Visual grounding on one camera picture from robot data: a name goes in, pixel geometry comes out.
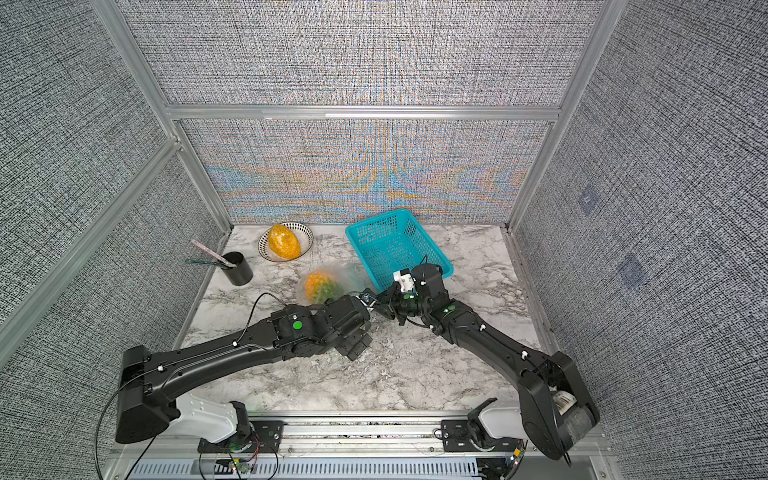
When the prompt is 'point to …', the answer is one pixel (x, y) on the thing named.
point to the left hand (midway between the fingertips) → (358, 324)
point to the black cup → (242, 274)
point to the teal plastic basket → (392, 241)
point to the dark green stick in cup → (203, 262)
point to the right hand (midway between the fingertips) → (364, 296)
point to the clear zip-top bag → (349, 274)
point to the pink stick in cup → (214, 254)
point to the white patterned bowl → (303, 232)
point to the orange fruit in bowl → (283, 242)
